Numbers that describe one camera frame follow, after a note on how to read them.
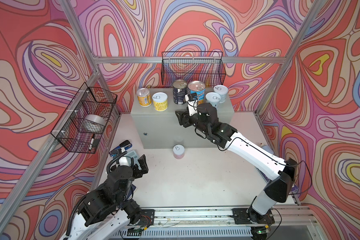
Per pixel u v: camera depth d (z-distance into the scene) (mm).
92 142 723
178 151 926
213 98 713
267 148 890
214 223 721
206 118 510
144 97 704
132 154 916
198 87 688
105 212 422
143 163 581
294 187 802
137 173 569
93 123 708
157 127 992
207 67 965
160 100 715
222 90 750
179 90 696
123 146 970
